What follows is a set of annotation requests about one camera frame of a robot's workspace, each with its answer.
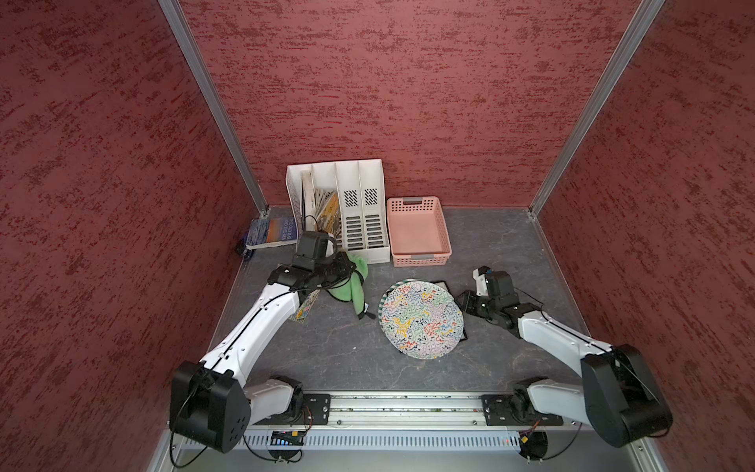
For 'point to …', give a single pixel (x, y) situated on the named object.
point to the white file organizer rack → (345, 200)
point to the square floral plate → (443, 284)
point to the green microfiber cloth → (353, 289)
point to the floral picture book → (301, 314)
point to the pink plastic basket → (419, 232)
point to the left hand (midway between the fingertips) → (354, 271)
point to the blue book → (271, 231)
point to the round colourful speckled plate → (421, 320)
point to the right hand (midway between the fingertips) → (456, 304)
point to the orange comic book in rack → (329, 219)
